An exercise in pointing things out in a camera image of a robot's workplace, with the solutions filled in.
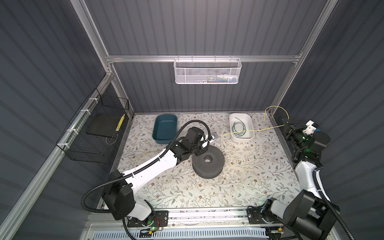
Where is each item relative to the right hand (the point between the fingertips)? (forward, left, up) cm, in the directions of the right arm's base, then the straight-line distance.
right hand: (286, 119), depth 72 cm
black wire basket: (-7, +95, -2) cm, 95 cm away
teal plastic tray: (+19, +68, -30) cm, 77 cm away
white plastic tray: (+29, +5, -31) cm, 43 cm away
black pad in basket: (0, +92, -3) cm, 92 cm away
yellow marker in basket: (+2, +85, -3) cm, 85 cm away
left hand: (-3, +41, -12) cm, 43 cm away
